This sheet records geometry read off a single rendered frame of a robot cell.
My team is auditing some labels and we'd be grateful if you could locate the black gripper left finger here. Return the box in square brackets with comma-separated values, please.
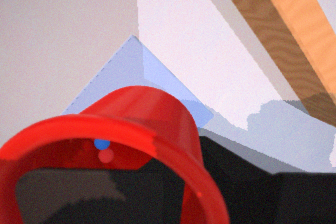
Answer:
[15, 157, 185, 224]

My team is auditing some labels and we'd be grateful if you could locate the blue marble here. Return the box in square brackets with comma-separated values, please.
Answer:
[94, 139, 110, 150]

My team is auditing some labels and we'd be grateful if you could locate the red translucent cup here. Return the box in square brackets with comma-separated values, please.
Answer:
[0, 86, 229, 224]

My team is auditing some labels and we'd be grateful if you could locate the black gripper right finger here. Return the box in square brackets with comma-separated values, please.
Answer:
[199, 136, 336, 224]

